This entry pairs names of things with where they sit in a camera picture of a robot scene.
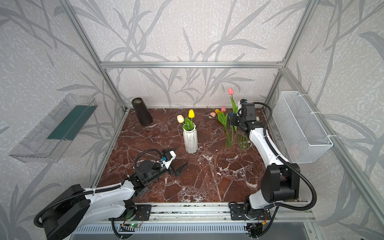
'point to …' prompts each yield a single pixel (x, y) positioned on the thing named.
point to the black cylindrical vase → (144, 115)
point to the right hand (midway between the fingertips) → (233, 112)
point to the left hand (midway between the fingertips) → (184, 152)
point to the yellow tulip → (191, 114)
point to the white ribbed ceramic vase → (190, 140)
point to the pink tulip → (234, 108)
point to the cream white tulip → (180, 119)
